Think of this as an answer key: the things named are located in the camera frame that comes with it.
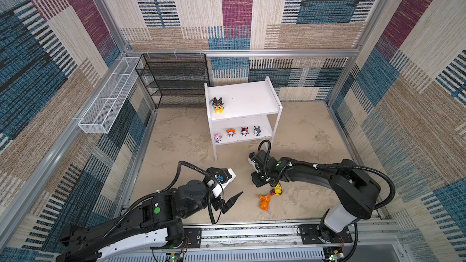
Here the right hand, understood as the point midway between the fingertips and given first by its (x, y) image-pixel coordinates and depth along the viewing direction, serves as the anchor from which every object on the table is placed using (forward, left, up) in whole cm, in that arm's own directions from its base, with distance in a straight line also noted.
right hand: (256, 181), depth 88 cm
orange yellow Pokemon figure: (-9, -3, +1) cm, 10 cm away
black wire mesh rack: (+55, +43, +18) cm, 73 cm away
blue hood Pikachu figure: (-5, -9, +3) cm, 11 cm away
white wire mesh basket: (+36, +75, +19) cm, 86 cm away
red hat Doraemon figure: (+16, +5, +19) cm, 25 cm away
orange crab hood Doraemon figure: (+16, +11, +19) cm, 27 cm away
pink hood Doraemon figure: (+13, +17, +19) cm, 28 cm away
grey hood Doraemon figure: (+16, 0, +19) cm, 25 cm away
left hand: (-8, +10, +24) cm, 27 cm away
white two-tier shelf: (+19, +6, +29) cm, 35 cm away
